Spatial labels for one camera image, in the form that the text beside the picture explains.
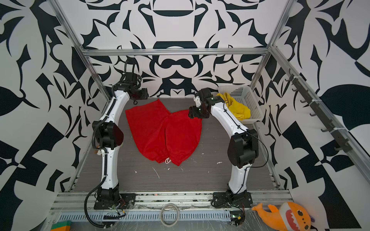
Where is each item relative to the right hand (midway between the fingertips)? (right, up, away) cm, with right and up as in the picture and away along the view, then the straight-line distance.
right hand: (194, 113), depth 88 cm
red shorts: (-20, -15, +6) cm, 25 cm away
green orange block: (-60, -51, -22) cm, 82 cm away
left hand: (-32, +15, +8) cm, 36 cm away
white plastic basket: (+43, +15, +29) cm, 54 cm away
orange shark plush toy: (+41, -45, -24) cm, 65 cm away
